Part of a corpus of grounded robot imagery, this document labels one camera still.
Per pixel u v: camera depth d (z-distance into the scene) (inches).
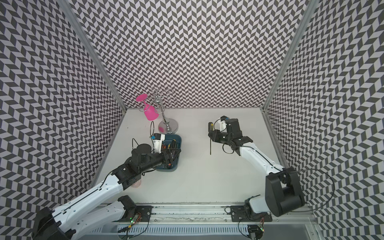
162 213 29.2
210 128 33.3
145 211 28.5
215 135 29.0
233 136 25.7
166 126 41.3
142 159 22.2
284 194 16.4
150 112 38.4
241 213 28.8
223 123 30.3
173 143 38.2
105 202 19.5
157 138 26.1
